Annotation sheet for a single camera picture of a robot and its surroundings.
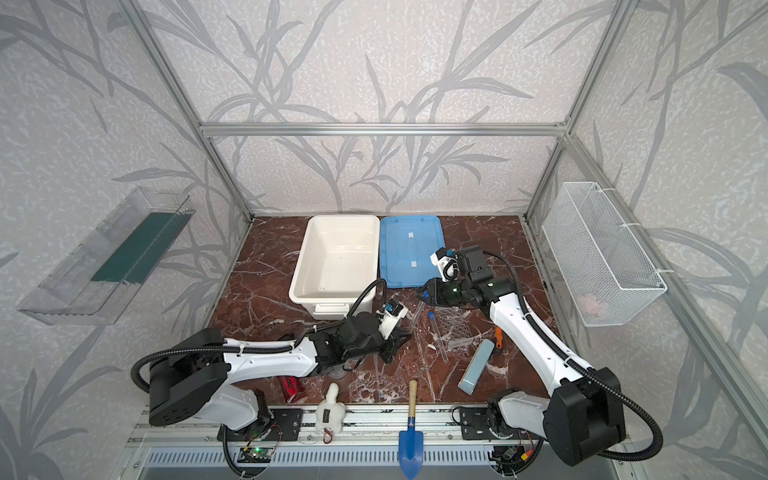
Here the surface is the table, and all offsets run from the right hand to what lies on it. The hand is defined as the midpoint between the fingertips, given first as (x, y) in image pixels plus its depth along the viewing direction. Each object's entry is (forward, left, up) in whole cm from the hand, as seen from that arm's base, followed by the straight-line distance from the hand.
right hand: (421, 285), depth 79 cm
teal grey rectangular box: (-18, -14, -14) cm, 27 cm away
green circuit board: (-36, +41, -18) cm, 57 cm away
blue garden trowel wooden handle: (-33, +3, -18) cm, 38 cm away
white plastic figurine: (-28, +23, -13) cm, 38 cm away
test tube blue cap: (-6, +1, -3) cm, 7 cm away
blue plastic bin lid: (+28, +4, -18) cm, 34 cm away
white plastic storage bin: (+19, +29, -18) cm, 39 cm away
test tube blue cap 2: (-1, -4, -16) cm, 16 cm away
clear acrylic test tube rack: (-5, -12, -17) cm, 21 cm away
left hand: (-9, +2, -7) cm, 12 cm away
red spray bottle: (-22, +34, -13) cm, 43 cm away
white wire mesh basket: (-9, -37, +17) cm, 42 cm away
